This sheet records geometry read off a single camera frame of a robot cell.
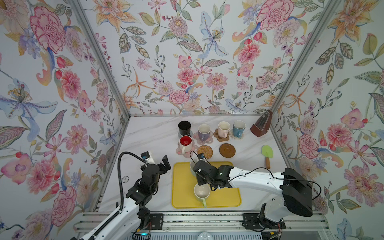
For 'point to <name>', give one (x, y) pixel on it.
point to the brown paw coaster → (220, 139)
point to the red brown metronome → (262, 125)
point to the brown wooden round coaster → (227, 150)
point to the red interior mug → (185, 142)
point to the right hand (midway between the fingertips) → (197, 174)
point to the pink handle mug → (223, 128)
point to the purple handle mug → (203, 132)
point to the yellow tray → (184, 182)
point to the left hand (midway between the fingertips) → (163, 158)
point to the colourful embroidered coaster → (231, 135)
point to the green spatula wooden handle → (267, 151)
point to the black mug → (184, 127)
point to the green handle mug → (202, 192)
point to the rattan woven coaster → (206, 150)
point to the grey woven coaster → (190, 135)
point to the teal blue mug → (239, 126)
